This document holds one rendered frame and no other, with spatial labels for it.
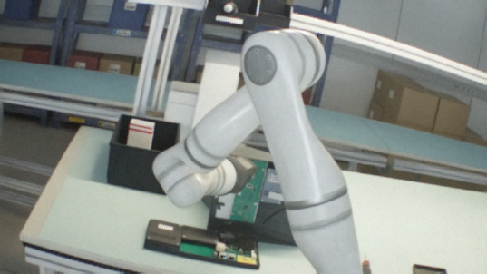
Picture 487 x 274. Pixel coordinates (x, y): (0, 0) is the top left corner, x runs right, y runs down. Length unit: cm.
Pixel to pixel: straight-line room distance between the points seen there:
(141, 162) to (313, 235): 83
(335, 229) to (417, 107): 406
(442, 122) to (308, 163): 422
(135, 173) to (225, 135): 70
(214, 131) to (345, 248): 27
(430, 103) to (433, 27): 128
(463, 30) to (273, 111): 538
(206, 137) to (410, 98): 394
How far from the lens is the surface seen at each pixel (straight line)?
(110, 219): 138
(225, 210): 140
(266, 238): 144
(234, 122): 88
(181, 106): 181
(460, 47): 608
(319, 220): 78
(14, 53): 525
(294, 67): 76
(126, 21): 490
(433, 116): 490
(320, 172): 77
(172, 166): 99
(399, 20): 572
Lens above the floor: 161
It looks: 16 degrees down
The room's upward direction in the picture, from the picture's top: 12 degrees clockwise
